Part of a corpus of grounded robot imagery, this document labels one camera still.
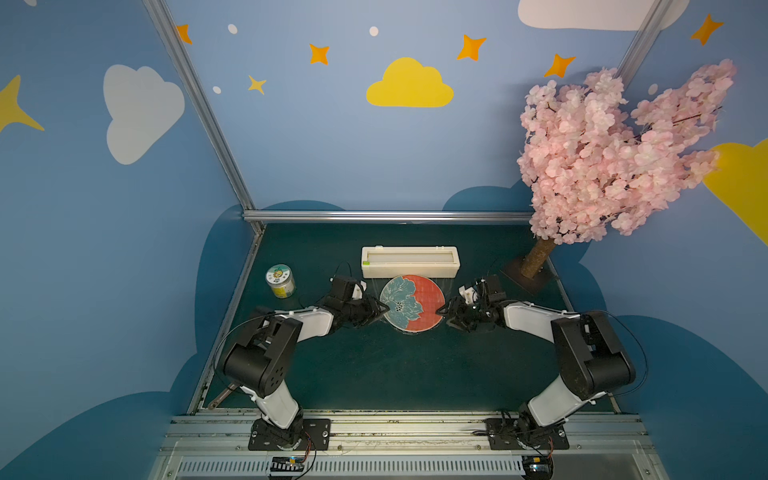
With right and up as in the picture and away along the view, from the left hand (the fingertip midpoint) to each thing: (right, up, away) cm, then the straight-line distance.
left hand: (389, 306), depth 92 cm
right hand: (+17, -2, +2) cm, 18 cm away
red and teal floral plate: (+8, 0, +7) cm, 11 cm away
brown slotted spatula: (-47, -23, -13) cm, 54 cm away
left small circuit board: (-25, -36, -19) cm, 48 cm away
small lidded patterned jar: (-35, +8, +4) cm, 36 cm away
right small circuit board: (+37, -37, -18) cm, 55 cm away
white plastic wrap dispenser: (-2, +14, +10) cm, 17 cm away
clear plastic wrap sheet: (+19, +6, +7) cm, 21 cm away
